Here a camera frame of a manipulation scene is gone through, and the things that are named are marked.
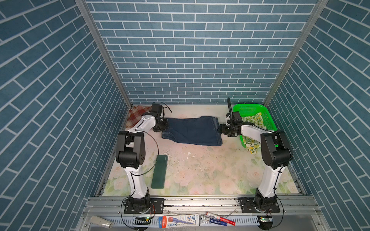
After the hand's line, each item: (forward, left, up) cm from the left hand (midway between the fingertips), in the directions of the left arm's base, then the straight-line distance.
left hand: (166, 126), depth 98 cm
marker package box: (-53, -5, -5) cm, 54 cm away
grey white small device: (-53, +26, -4) cm, 59 cm away
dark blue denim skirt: (-1, -25, -4) cm, 25 cm away
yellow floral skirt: (+9, -67, -5) cm, 68 cm away
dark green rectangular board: (-29, +2, -6) cm, 30 cm away
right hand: (0, -38, -2) cm, 38 cm away
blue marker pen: (-54, -29, -5) cm, 61 cm away
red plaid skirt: (+15, +26, -5) cm, 31 cm away
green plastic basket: (+19, -62, -4) cm, 65 cm away
